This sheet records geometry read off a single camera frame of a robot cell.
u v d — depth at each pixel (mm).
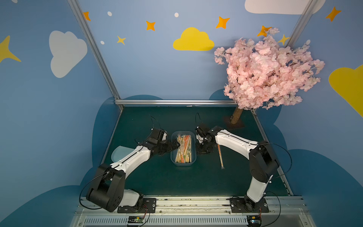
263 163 478
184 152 929
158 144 741
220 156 931
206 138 662
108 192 418
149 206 736
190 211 737
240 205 747
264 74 716
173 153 916
